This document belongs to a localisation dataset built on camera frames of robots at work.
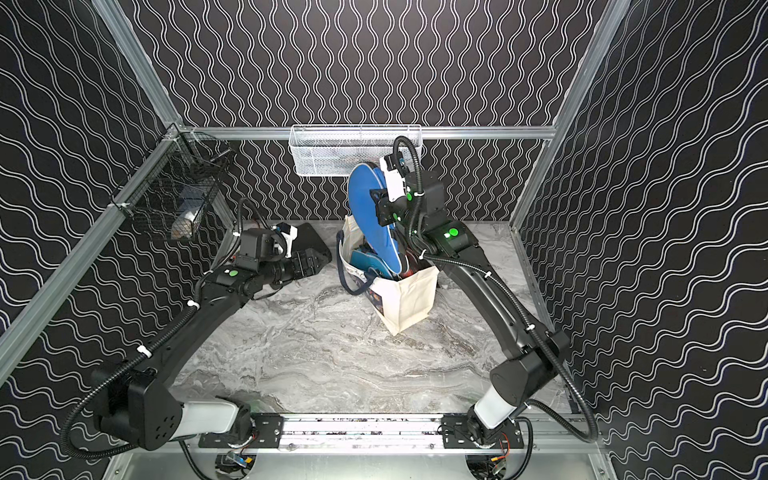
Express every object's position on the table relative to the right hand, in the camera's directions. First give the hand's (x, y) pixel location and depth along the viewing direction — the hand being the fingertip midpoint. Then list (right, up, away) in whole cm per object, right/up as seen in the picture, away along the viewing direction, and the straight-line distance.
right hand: (379, 185), depth 69 cm
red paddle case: (+7, -18, -1) cm, 19 cm away
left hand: (-17, -17, +10) cm, 26 cm away
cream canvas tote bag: (+5, -29, +10) cm, 31 cm away
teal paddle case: (-4, -18, +21) cm, 28 cm away
